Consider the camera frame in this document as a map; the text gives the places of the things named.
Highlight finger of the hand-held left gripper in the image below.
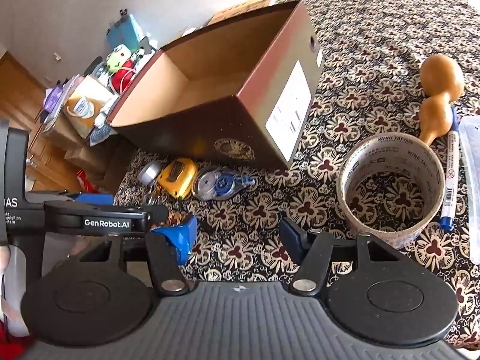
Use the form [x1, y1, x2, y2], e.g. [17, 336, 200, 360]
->
[69, 193, 114, 206]

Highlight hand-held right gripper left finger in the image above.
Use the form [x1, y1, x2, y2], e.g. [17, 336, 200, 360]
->
[69, 215, 197, 296]

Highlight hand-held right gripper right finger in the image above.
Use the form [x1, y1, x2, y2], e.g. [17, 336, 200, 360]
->
[279, 217, 407, 296]

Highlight yellow tape measure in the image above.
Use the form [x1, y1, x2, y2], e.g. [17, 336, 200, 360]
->
[157, 158, 199, 199]

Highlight small silver tape roll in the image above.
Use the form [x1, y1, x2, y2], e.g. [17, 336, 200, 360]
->
[138, 160, 163, 185]

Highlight blue correction tape dispenser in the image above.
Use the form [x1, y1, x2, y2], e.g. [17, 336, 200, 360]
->
[192, 166, 256, 200]

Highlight brown cardboard box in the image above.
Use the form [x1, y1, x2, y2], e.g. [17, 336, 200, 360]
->
[106, 1, 325, 170]

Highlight red bag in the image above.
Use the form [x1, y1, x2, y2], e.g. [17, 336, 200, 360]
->
[76, 169, 99, 193]

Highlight large labelled cardboard box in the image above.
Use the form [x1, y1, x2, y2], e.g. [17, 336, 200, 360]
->
[64, 135, 130, 193]

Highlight blue patterned cloth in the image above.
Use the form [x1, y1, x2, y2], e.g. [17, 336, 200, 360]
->
[89, 124, 113, 145]

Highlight plain cardboard box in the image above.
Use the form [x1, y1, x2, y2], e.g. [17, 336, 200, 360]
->
[47, 116, 89, 151]

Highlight wooden door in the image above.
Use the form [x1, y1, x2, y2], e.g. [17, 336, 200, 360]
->
[0, 52, 91, 192]

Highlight orange white paper bag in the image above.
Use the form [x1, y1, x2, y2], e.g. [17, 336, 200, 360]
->
[62, 77, 115, 139]

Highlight purple packet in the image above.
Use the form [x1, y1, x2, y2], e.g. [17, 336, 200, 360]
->
[42, 84, 70, 109]

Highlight large printed packing tape roll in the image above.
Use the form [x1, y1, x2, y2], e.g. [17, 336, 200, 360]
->
[336, 132, 446, 250]

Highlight green frog plush red body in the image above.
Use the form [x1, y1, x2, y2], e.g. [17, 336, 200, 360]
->
[106, 44, 137, 92]

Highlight panda plush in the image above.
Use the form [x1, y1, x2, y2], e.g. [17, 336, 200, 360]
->
[131, 47, 154, 70]

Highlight red cloth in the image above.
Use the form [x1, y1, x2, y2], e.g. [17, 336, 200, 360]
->
[0, 319, 24, 360]

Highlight blue box with clips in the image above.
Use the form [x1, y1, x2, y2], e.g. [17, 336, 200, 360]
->
[106, 13, 145, 49]

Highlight blue white marker pen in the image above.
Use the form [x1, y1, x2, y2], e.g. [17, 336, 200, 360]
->
[439, 106, 461, 231]

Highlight thin paperback book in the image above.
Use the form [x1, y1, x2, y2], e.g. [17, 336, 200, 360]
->
[165, 25, 196, 46]

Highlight floral patterned cloth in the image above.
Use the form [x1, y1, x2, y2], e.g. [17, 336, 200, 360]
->
[112, 0, 480, 349]

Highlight tan dried gourd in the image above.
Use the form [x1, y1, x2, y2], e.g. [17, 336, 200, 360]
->
[418, 53, 466, 147]

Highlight yellow book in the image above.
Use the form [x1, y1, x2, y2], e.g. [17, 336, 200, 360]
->
[208, 0, 276, 27]

